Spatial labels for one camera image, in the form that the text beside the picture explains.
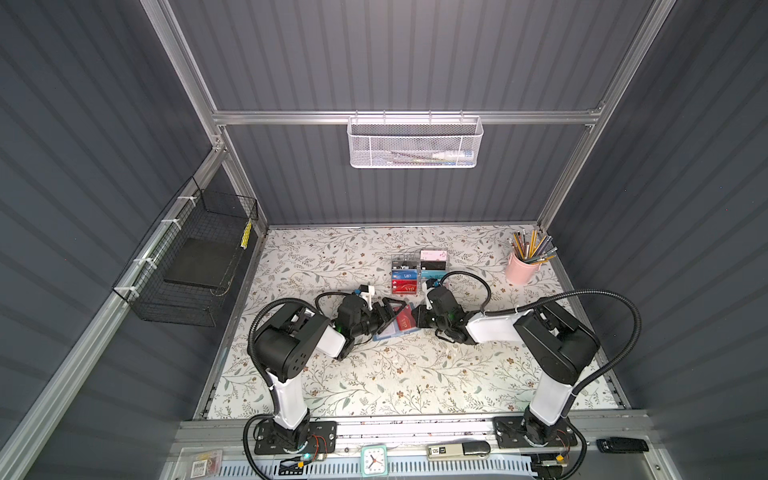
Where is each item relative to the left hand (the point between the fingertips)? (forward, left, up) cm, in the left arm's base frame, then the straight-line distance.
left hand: (403, 310), depth 90 cm
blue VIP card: (+14, -1, 0) cm, 14 cm away
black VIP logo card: (+16, -2, +2) cm, 16 cm away
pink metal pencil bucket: (+12, -41, 0) cm, 43 cm away
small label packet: (-35, +49, -5) cm, 60 cm away
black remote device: (-38, -48, -2) cm, 61 cm away
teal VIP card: (+13, -11, 0) cm, 17 cm away
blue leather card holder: (-4, +4, -5) cm, 7 cm away
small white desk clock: (-37, +10, -5) cm, 39 cm away
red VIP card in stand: (+10, -1, -3) cm, 11 cm away
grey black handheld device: (-36, -10, -1) cm, 38 cm away
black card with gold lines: (+15, -11, +2) cm, 19 cm away
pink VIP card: (+18, -11, +4) cm, 22 cm away
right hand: (+1, -4, -5) cm, 7 cm away
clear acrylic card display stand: (+26, -7, -6) cm, 28 cm away
